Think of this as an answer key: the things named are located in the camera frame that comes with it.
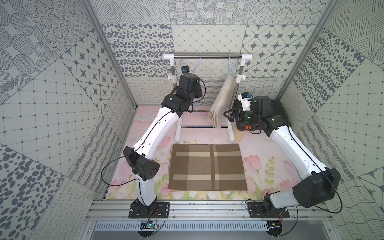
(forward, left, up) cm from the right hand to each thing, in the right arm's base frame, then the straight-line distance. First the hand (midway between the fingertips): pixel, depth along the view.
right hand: (230, 114), depth 78 cm
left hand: (+10, +21, +15) cm, 27 cm away
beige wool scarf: (+10, +3, 0) cm, 10 cm away
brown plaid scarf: (-18, +11, -28) cm, 34 cm away
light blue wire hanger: (+26, 0, +5) cm, 26 cm away
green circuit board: (-47, +39, -28) cm, 67 cm away
